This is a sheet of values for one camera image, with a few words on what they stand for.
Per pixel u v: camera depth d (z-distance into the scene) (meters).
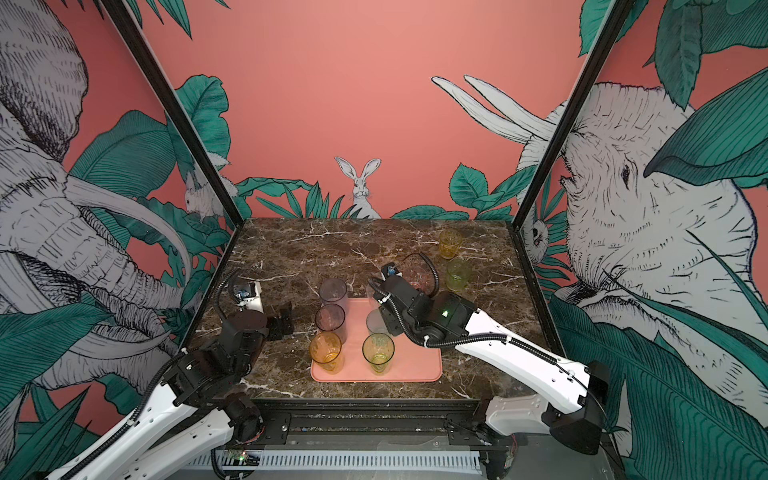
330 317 0.86
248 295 0.60
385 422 0.76
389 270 0.60
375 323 0.84
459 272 1.01
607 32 0.72
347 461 0.70
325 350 0.79
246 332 0.51
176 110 0.86
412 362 0.86
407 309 0.49
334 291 0.94
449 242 1.04
